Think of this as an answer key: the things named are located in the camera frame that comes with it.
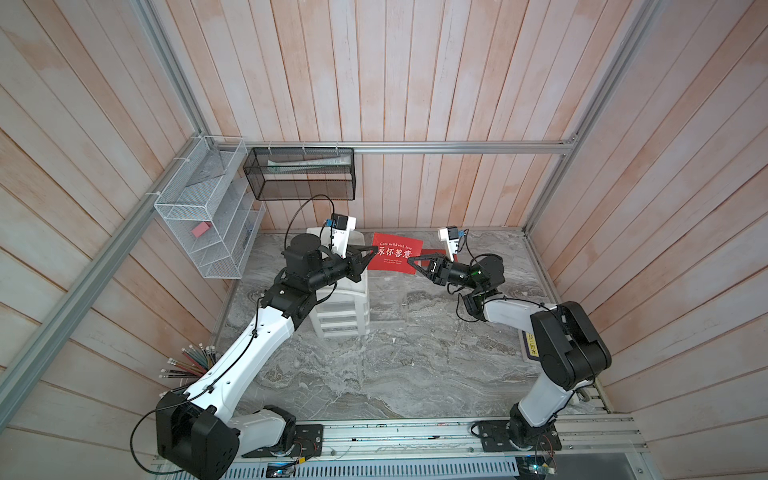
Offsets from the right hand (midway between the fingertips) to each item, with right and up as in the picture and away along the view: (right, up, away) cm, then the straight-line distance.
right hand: (408, 265), depth 75 cm
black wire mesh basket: (-35, +32, +30) cm, 56 cm away
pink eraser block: (-58, +10, +7) cm, 59 cm away
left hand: (-8, +3, -5) cm, 10 cm away
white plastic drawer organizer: (-17, -12, +4) cm, 21 cm away
